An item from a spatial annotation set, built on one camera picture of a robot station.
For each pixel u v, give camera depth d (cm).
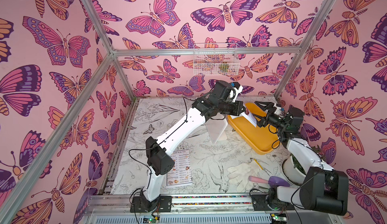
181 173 84
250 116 73
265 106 71
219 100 56
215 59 95
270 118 71
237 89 64
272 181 79
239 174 83
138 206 72
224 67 92
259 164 86
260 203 73
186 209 73
